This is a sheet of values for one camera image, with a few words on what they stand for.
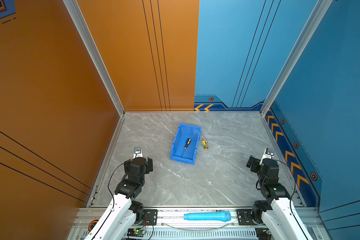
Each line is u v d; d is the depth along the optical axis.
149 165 0.77
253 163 0.75
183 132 1.06
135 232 0.71
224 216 0.71
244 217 0.72
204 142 0.99
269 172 0.60
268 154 0.69
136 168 0.60
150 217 0.74
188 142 0.99
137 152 0.69
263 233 0.70
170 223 0.73
